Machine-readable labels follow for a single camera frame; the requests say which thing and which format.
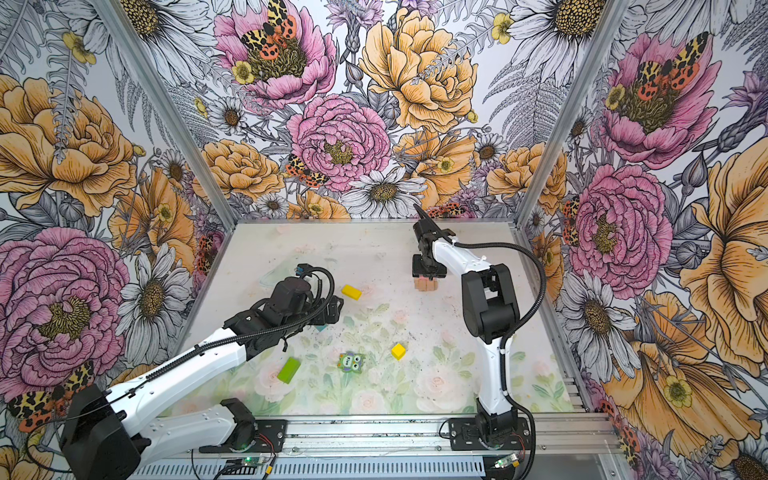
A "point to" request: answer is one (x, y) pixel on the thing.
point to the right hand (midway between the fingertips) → (428, 279)
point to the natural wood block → (424, 284)
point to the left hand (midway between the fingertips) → (325, 310)
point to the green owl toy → (350, 362)
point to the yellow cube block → (399, 351)
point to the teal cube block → (321, 327)
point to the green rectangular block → (289, 370)
